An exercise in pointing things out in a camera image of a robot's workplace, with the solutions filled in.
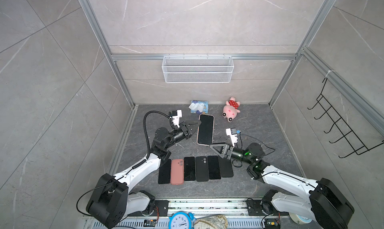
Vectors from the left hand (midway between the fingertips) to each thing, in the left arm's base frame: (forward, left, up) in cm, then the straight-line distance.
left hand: (201, 120), depth 67 cm
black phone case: (-10, -1, -33) cm, 35 cm away
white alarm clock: (-37, -43, -28) cm, 63 cm away
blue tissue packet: (+35, -2, -28) cm, 45 cm away
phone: (-11, +21, -33) cm, 41 cm away
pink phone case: (-11, +14, -34) cm, 38 cm away
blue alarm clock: (-35, +10, -31) cm, 48 cm away
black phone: (-10, -8, -32) cm, 35 cm away
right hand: (-9, -4, -9) cm, 13 cm away
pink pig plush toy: (+29, -24, -26) cm, 46 cm away
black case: (-10, -15, -32) cm, 37 cm away
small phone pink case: (-3, -2, -4) cm, 5 cm away
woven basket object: (-36, -6, -30) cm, 47 cm away
